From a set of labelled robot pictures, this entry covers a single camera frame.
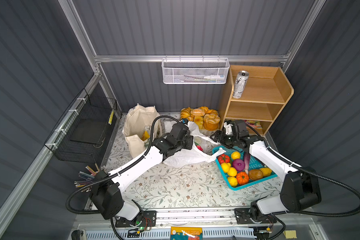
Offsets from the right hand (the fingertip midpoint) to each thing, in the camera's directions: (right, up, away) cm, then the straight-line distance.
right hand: (216, 139), depth 86 cm
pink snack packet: (+34, +9, +22) cm, 42 cm away
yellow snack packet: (-44, +1, +10) cm, 45 cm away
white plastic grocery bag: (-5, -7, +13) cm, 16 cm away
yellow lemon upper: (+5, -15, -2) cm, 16 cm away
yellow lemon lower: (+8, -23, -5) cm, 25 cm away
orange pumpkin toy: (+14, -21, -5) cm, 25 cm away
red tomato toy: (+5, -12, +3) cm, 13 cm away
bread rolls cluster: (-5, +14, +24) cm, 28 cm away
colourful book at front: (-18, -43, -17) cm, 49 cm away
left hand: (-15, +1, -7) cm, 16 cm away
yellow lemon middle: (+9, -18, -2) cm, 21 cm away
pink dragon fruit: (-9, -6, +8) cm, 13 cm away
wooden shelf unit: (+25, +27, 0) cm, 37 cm away
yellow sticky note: (+30, -42, -18) cm, 55 cm away
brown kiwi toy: (+20, -19, -5) cm, 28 cm away
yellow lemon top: (+13, -10, +5) cm, 18 cm away
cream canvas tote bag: (-50, +10, +10) cm, 52 cm away
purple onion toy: (+13, -15, 0) cm, 20 cm away
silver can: (-44, +6, +19) cm, 48 cm away
